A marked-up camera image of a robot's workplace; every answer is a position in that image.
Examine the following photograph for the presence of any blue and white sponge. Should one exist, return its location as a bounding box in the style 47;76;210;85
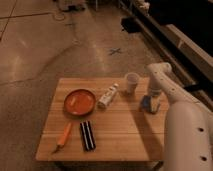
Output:
140;95;160;114

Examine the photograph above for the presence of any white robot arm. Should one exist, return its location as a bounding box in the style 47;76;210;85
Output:
147;62;213;171

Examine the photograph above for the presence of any orange ceramic bowl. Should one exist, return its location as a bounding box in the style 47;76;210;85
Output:
64;89;96;116

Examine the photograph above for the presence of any white plastic bottle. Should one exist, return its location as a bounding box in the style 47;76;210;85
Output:
98;83;119;108

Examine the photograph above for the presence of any white plastic cup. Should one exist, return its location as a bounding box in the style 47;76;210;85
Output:
125;72;140;94

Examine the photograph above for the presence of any wooden table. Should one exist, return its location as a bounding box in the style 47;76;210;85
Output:
36;78;168;162

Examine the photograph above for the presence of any black striped rectangular block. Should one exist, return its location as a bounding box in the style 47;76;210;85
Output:
80;121;96;151

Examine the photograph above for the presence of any black box on floor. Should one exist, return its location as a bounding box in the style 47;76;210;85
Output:
121;17;141;33

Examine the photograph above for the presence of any long grey shelf unit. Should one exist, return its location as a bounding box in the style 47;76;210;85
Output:
118;0;213;100

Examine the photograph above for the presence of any orange handled knife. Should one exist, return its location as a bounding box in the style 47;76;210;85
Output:
53;122;72;153

